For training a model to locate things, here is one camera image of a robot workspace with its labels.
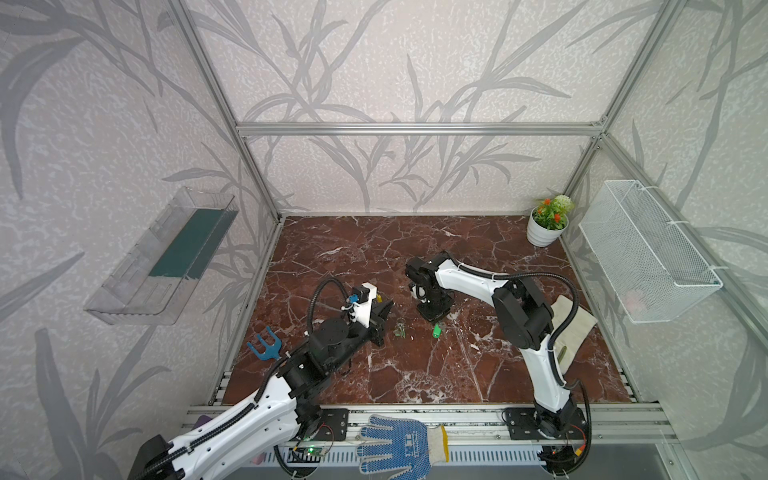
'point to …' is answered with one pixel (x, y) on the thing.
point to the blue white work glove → (413, 445)
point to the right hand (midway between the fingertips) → (435, 312)
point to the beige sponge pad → (569, 339)
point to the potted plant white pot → (548, 219)
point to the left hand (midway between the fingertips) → (396, 297)
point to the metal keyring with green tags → (401, 330)
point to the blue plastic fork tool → (273, 351)
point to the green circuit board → (308, 454)
